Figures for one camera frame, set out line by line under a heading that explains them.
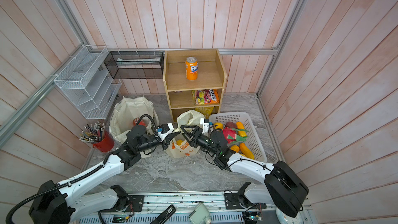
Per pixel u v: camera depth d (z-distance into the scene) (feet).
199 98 3.02
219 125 3.17
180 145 2.38
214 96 3.04
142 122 3.23
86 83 2.37
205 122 2.39
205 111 3.44
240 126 3.18
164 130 1.91
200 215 2.18
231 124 3.14
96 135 2.77
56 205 1.26
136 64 2.89
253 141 2.89
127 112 2.99
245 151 2.87
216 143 1.90
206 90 3.11
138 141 1.87
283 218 2.21
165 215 2.21
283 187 1.37
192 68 2.53
